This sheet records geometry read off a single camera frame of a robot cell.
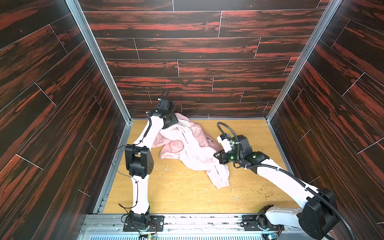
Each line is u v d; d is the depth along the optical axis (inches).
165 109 29.1
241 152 24.0
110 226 29.0
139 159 21.3
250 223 28.8
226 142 28.2
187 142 40.0
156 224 28.9
